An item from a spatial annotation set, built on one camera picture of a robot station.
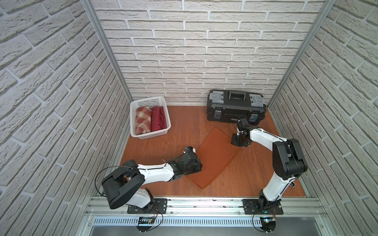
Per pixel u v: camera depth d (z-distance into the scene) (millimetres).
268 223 695
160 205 742
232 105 974
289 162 487
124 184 432
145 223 710
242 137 732
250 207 735
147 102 1127
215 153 902
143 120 990
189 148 809
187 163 669
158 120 1043
